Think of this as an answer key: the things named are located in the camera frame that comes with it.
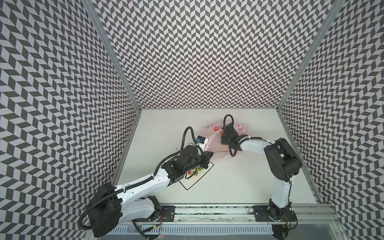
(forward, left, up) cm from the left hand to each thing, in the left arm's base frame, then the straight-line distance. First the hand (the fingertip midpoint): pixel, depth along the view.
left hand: (213, 154), depth 76 cm
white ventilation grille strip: (-30, +10, -16) cm, 36 cm away
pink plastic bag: (+12, -4, -17) cm, 21 cm away
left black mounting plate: (-24, +23, -15) cm, 37 cm away
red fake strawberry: (-4, +9, -12) cm, 16 cm away
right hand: (+18, -11, -15) cm, 26 cm away
